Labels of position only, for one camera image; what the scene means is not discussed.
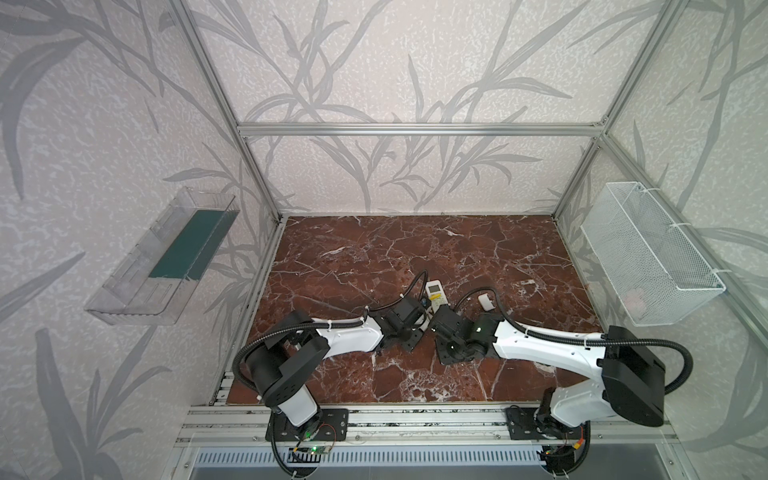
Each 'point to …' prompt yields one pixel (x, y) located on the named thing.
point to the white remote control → (436, 294)
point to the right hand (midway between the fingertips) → (440, 343)
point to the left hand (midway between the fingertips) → (419, 324)
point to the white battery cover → (486, 303)
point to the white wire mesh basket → (653, 273)
